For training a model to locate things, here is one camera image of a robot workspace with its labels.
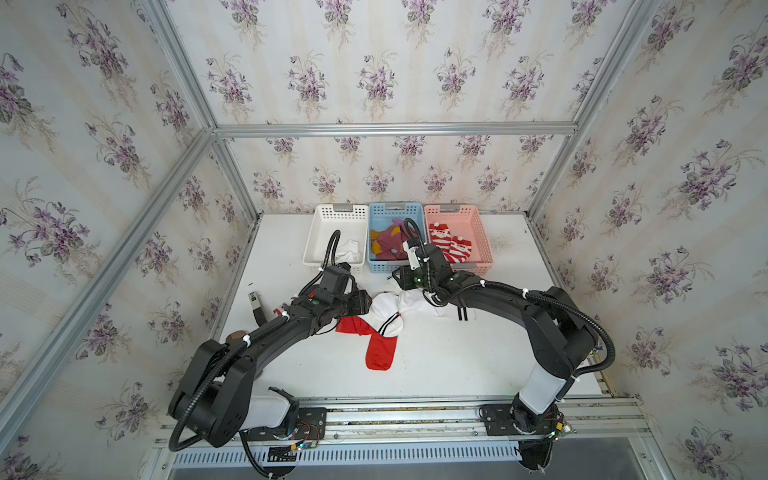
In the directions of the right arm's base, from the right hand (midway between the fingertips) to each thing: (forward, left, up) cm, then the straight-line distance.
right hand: (401, 272), depth 90 cm
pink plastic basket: (+32, -26, -10) cm, 42 cm away
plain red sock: (-20, +6, -10) cm, 23 cm away
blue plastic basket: (+32, +7, -6) cm, 33 cm away
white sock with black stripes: (-10, +5, -9) cm, 14 cm away
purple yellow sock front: (+19, +7, -7) cm, 21 cm away
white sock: (-5, -4, -8) cm, 10 cm away
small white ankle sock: (+13, +18, -7) cm, 23 cm away
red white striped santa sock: (+22, -16, -9) cm, 29 cm away
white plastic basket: (+30, +19, -9) cm, 37 cm away
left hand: (-9, +11, -3) cm, 14 cm away
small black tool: (-10, +44, -5) cm, 45 cm away
